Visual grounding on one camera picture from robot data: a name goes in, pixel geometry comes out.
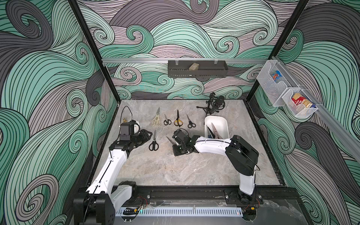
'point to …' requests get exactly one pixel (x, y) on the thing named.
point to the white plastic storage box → (221, 123)
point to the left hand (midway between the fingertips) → (150, 132)
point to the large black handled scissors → (154, 145)
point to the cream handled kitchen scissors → (156, 121)
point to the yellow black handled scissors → (178, 122)
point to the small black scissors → (167, 122)
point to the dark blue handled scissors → (171, 141)
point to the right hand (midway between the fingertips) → (175, 150)
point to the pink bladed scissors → (216, 134)
